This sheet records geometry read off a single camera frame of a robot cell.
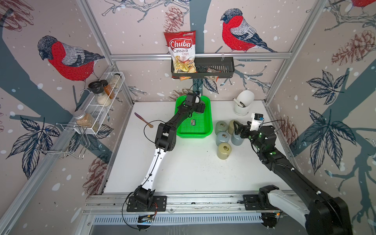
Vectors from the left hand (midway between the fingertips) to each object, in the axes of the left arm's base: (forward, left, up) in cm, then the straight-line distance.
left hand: (202, 101), depth 110 cm
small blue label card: (-14, +7, -8) cm, 18 cm away
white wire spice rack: (-45, +64, +20) cm, 81 cm away
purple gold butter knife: (-8, +49, -10) cm, 51 cm away
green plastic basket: (-16, +4, -9) cm, 19 cm away
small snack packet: (+3, -4, +26) cm, 26 cm away
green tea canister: (-23, -11, 0) cm, 25 cm away
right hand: (-29, -19, +14) cm, 37 cm away
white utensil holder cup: (0, -34, +4) cm, 34 cm away
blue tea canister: (-31, -11, 0) cm, 33 cm away
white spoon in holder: (-3, -28, +1) cm, 28 cm away
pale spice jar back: (-8, +54, +26) cm, 60 cm away
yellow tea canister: (-40, -11, 0) cm, 42 cm away
